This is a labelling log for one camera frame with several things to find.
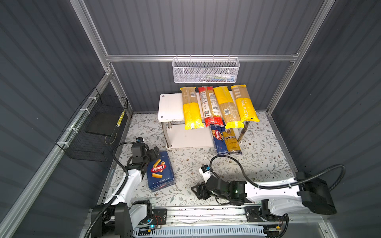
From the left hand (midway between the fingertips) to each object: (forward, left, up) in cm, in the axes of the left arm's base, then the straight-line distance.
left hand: (150, 151), depth 87 cm
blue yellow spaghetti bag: (+5, -50, -1) cm, 50 cm away
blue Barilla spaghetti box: (+10, -42, +2) cm, 43 cm away
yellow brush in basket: (+11, +14, +18) cm, 25 cm away
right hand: (-23, -26, -2) cm, 34 cm away
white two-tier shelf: (+6, -15, +25) cm, 29 cm away
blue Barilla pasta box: (-12, -6, -4) cm, 14 cm away
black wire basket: (0, +25, +18) cm, 31 cm away
